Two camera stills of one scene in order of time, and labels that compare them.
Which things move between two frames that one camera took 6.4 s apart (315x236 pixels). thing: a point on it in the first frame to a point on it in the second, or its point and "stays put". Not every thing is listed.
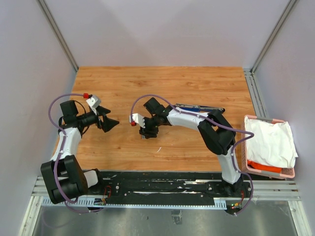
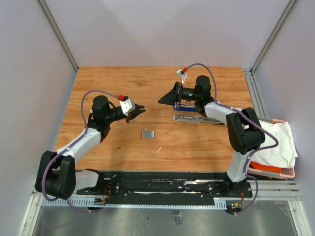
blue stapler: x=197 y=108 stays put
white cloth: x=272 y=143 stays put
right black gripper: x=147 y=132 to x=174 y=96
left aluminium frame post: x=44 y=9 stays put
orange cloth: x=263 y=167 stays put
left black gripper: x=108 y=123 to x=137 y=112
